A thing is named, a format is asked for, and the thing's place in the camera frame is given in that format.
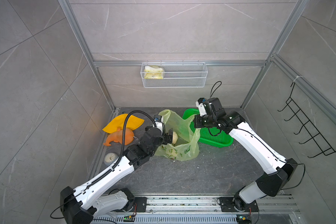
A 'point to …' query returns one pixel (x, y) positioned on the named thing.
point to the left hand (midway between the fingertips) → (164, 126)
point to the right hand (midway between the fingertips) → (194, 120)
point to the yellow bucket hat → (134, 122)
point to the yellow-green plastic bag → (185, 144)
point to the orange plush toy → (116, 136)
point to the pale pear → (175, 137)
